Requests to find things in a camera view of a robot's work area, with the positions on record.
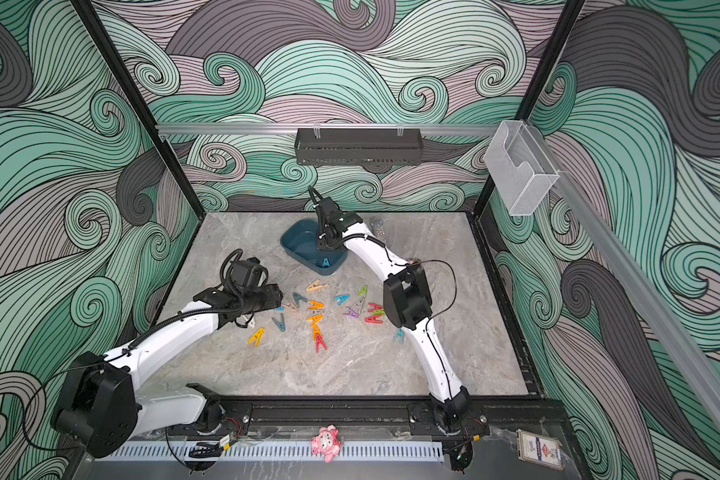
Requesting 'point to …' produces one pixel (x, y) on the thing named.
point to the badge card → (539, 449)
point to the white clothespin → (252, 323)
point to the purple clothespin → (351, 313)
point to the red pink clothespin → (373, 319)
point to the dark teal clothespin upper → (297, 297)
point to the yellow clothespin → (256, 337)
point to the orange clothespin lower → (315, 332)
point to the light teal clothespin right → (400, 333)
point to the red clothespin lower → (320, 341)
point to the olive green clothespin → (363, 291)
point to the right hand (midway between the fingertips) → (322, 244)
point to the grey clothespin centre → (359, 303)
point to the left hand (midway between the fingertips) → (276, 292)
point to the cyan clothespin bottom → (326, 262)
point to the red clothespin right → (375, 307)
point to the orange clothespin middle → (315, 319)
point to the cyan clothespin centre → (342, 298)
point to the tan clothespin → (314, 286)
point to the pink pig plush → (327, 442)
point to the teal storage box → (300, 239)
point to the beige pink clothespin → (290, 306)
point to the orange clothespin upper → (316, 305)
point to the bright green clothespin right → (379, 312)
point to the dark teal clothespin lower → (280, 324)
